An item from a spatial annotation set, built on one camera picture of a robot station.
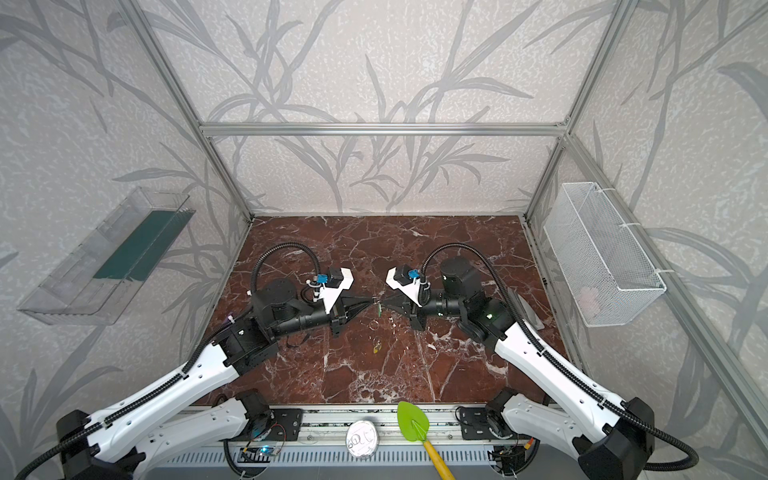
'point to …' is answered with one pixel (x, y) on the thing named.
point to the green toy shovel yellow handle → (415, 425)
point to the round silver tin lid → (361, 438)
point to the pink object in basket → (588, 300)
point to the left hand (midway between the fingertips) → (374, 294)
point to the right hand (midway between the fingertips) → (386, 291)
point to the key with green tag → (380, 313)
